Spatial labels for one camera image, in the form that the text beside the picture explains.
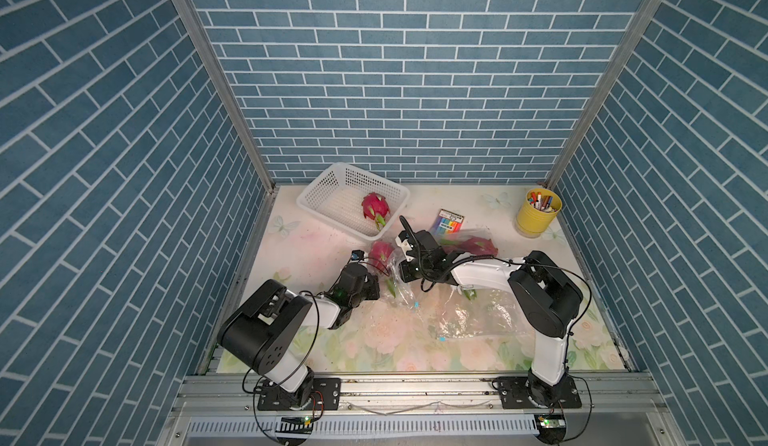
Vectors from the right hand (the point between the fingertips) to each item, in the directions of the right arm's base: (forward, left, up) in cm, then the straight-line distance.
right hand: (395, 271), depth 92 cm
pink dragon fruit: (+3, +5, +5) cm, 8 cm away
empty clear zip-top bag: (-10, -24, -3) cm, 26 cm away
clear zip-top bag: (-12, -3, +7) cm, 14 cm away
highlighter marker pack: (+23, -17, -3) cm, 29 cm away
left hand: (-2, +3, -3) cm, 5 cm away
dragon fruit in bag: (+9, -23, +4) cm, 26 cm away
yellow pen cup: (+20, -45, +5) cm, 49 cm away
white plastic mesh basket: (+33, +26, -2) cm, 42 cm away
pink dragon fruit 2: (+21, +9, +6) cm, 24 cm away
